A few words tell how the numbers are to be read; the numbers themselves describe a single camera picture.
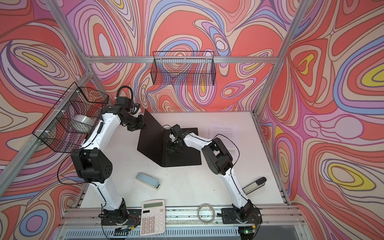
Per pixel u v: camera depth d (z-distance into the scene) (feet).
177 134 2.69
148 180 2.68
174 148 2.89
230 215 2.42
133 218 2.40
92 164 1.59
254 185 2.63
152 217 2.36
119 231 2.36
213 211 2.42
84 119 2.42
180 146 2.52
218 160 1.89
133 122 2.44
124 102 2.30
